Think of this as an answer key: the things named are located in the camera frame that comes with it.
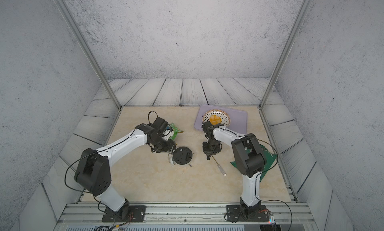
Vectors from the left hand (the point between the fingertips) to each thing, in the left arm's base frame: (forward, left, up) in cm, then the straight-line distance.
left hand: (175, 151), depth 84 cm
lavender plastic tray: (+33, -44, -10) cm, 56 cm away
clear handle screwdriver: (-6, -26, -10) cm, 29 cm away
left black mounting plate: (-28, +17, -10) cm, 34 cm away
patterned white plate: (+32, -28, -8) cm, 44 cm away
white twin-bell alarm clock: (0, -4, -6) cm, 7 cm away
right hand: (+3, -20, -8) cm, 21 cm away
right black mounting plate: (-30, -39, -3) cm, 49 cm away
